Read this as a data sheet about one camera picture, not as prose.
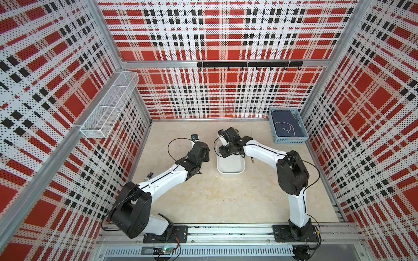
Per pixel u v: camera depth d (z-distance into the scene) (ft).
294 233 2.12
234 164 3.14
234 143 2.36
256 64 2.91
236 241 2.40
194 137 2.48
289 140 3.42
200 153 2.14
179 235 2.42
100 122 2.29
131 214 1.38
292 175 1.72
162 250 2.28
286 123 3.55
